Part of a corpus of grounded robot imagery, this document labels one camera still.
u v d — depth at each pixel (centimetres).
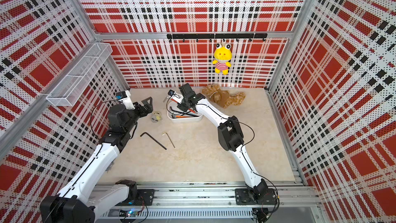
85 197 41
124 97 64
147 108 69
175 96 83
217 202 73
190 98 75
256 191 63
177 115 105
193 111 101
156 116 99
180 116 104
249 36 88
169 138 95
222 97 102
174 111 107
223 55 91
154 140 94
